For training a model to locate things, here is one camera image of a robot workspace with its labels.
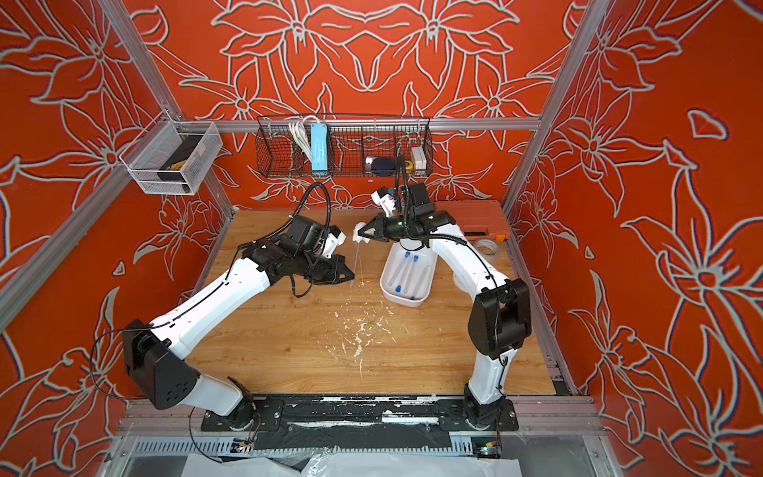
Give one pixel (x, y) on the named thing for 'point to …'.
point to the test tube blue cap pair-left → (415, 258)
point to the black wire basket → (354, 141)
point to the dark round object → (383, 166)
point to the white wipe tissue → (356, 237)
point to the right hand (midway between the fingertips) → (355, 231)
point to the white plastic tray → (408, 274)
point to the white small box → (419, 160)
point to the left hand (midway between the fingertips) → (354, 274)
